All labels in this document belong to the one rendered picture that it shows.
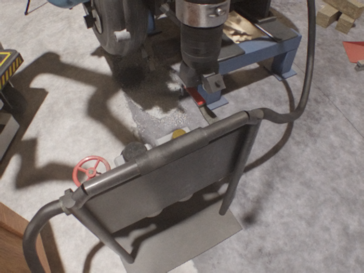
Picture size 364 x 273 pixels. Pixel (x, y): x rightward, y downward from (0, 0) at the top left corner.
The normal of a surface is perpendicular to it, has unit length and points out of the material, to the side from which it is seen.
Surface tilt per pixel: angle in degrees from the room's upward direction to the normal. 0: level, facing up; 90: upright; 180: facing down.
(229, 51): 0
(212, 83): 42
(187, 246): 0
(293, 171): 0
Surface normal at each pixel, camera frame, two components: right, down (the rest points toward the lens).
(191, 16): -0.39, 0.75
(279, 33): 0.00, -0.58
